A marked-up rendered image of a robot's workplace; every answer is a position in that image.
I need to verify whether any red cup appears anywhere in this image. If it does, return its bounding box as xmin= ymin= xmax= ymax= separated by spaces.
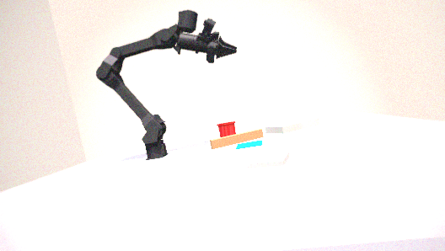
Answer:
xmin=217 ymin=121 xmax=236 ymax=137

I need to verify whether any orange flat bar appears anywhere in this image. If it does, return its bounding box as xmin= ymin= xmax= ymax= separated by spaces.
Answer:
xmin=210 ymin=129 xmax=264 ymax=149

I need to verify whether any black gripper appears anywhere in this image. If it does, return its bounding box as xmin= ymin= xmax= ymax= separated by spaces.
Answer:
xmin=193 ymin=31 xmax=237 ymax=64

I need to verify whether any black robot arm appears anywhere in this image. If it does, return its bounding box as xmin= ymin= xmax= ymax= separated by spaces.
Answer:
xmin=96 ymin=9 xmax=216 ymax=160

